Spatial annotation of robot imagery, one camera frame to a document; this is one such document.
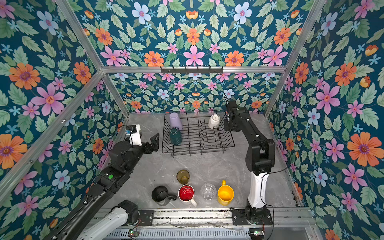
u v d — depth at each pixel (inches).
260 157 20.9
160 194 31.6
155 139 24.2
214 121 38.8
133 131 22.6
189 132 41.9
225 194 31.5
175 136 37.5
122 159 20.1
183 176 33.9
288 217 29.5
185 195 31.4
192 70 36.5
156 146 25.2
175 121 39.6
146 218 28.9
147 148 24.5
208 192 32.5
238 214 28.9
